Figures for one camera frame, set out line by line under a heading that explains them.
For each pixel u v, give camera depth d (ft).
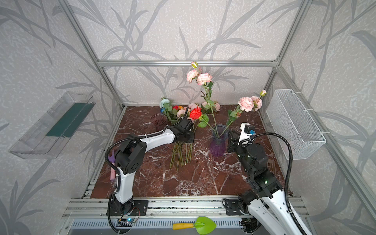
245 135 1.81
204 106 3.83
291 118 2.15
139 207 2.40
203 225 2.20
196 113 2.42
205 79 2.23
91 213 2.39
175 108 3.55
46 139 2.08
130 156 1.71
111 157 3.00
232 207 2.40
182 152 3.07
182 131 2.50
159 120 2.97
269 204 1.48
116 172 2.80
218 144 2.82
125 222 2.37
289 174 1.54
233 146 1.90
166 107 3.57
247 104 2.19
